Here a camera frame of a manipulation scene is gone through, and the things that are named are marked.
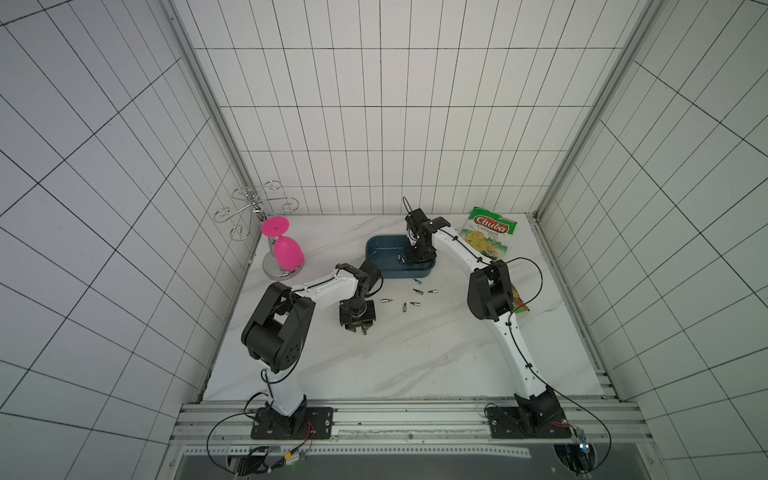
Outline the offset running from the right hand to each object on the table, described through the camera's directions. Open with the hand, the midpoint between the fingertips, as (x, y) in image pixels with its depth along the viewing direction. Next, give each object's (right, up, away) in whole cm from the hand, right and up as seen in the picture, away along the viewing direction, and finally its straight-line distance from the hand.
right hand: (403, 260), depth 106 cm
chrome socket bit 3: (+9, -10, -8) cm, 16 cm away
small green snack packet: (+37, -13, -12) cm, 41 cm away
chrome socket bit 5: (+3, -13, -11) cm, 17 cm away
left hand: (-15, -20, -18) cm, 31 cm away
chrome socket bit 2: (+4, -10, -8) cm, 13 cm away
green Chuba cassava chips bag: (+34, +10, +8) cm, 36 cm away
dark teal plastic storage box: (-6, +3, +1) cm, 6 cm away
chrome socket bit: (-6, -12, -11) cm, 18 cm away
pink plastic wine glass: (-35, +4, -19) cm, 40 cm away
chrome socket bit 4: (0, -15, -11) cm, 18 cm away
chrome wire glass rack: (-44, +17, -22) cm, 52 cm away
